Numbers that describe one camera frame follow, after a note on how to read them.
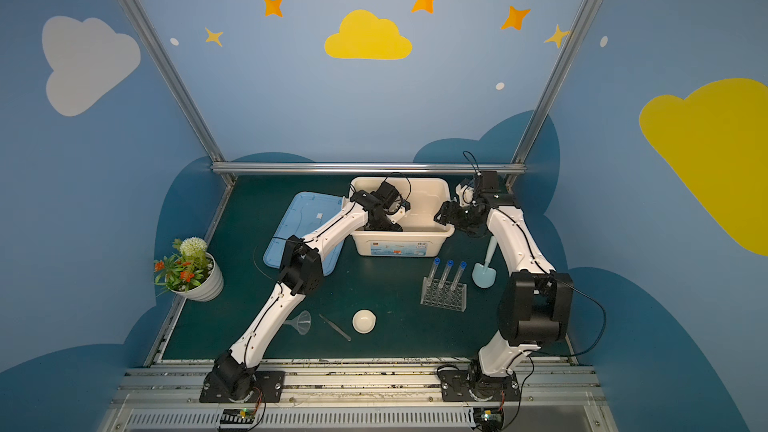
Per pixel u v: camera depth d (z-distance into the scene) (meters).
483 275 0.95
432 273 0.86
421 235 0.87
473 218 0.73
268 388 0.74
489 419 0.73
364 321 0.84
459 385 0.75
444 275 0.86
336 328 0.84
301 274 0.67
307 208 1.11
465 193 0.80
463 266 0.81
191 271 0.78
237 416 0.73
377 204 0.79
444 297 0.89
